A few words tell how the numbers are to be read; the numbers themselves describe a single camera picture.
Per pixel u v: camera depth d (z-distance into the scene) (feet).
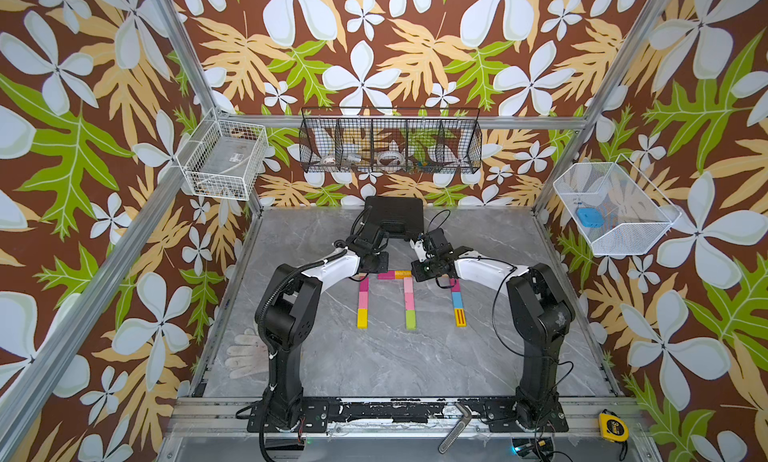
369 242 2.53
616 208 2.71
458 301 3.07
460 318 2.97
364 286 3.23
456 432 2.36
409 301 3.07
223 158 2.80
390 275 3.27
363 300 3.11
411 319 2.96
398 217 3.67
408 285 3.14
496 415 2.41
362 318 2.97
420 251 2.86
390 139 3.21
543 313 1.69
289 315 1.69
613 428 2.31
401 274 3.24
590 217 2.67
